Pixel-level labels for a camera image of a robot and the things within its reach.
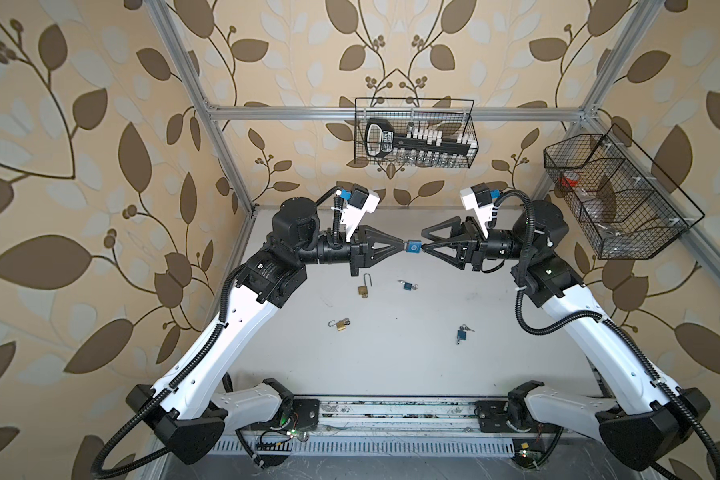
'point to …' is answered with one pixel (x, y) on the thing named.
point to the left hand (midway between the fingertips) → (403, 247)
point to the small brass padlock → (340, 325)
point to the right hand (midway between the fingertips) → (427, 244)
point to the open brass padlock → (363, 290)
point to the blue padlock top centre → (408, 286)
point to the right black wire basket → (629, 208)
